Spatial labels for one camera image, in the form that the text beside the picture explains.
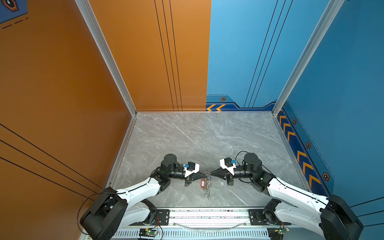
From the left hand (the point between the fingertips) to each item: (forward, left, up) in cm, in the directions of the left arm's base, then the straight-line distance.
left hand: (205, 175), depth 72 cm
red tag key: (+1, +1, -16) cm, 17 cm away
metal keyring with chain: (+1, -2, -15) cm, 16 cm away
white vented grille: (-23, +33, -16) cm, 43 cm away
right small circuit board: (-21, -36, -14) cm, 44 cm away
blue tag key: (-2, -3, +1) cm, 4 cm away
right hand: (0, -3, +3) cm, 4 cm away
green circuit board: (-22, +27, -17) cm, 39 cm away
